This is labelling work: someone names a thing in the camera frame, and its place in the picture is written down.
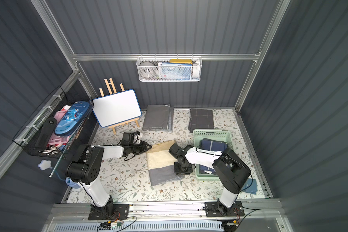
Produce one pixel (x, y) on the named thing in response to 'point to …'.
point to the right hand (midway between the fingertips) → (181, 172)
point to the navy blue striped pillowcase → (212, 145)
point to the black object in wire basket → (48, 127)
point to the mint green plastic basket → (222, 135)
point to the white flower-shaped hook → (44, 165)
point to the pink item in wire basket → (58, 140)
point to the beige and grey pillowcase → (161, 163)
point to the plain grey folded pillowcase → (158, 117)
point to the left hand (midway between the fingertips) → (151, 148)
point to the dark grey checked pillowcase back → (201, 119)
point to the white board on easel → (116, 108)
